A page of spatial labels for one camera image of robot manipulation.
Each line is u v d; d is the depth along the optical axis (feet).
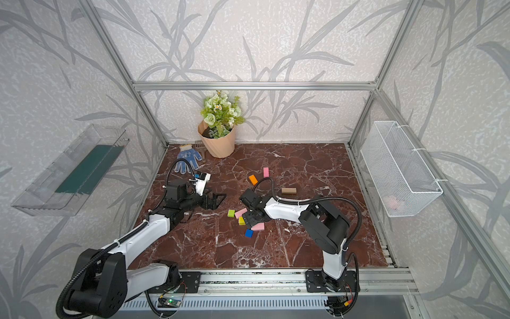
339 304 2.28
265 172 3.48
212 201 2.48
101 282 1.32
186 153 3.79
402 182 2.00
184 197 2.28
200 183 2.48
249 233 2.77
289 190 3.24
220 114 3.20
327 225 1.56
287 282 2.47
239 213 2.99
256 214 2.15
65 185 2.08
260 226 2.83
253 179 3.42
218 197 2.47
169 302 2.32
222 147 3.46
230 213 2.99
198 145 3.87
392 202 2.38
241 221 2.83
